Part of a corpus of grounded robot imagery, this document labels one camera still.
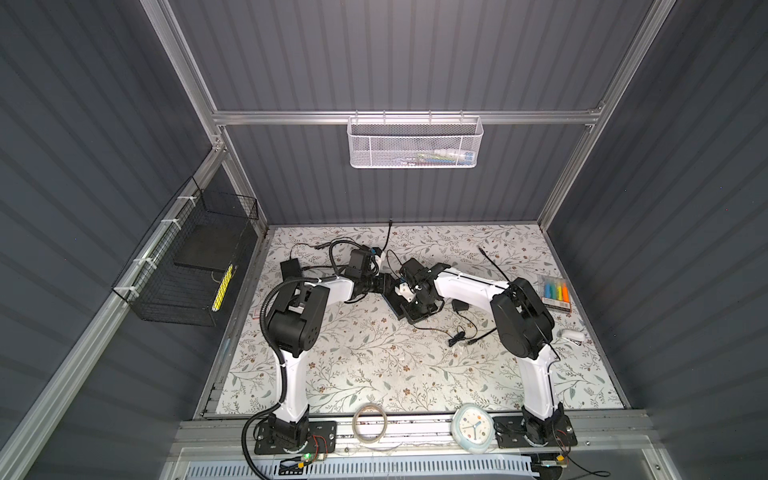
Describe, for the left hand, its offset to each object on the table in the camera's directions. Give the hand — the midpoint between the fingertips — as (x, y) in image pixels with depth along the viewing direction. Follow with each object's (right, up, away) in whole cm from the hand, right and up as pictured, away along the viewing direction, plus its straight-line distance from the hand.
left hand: (391, 282), depth 102 cm
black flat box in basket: (-47, +12, -25) cm, 54 cm away
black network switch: (-36, +5, +4) cm, 37 cm away
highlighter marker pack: (+56, -4, -2) cm, 56 cm away
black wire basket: (-53, +5, -29) cm, 60 cm away
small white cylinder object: (+55, -15, -13) cm, 58 cm away
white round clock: (+20, -33, -29) cm, 48 cm away
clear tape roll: (-2, -34, -28) cm, 44 cm away
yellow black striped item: (-40, +1, -32) cm, 51 cm away
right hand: (+7, -12, -7) cm, 15 cm away
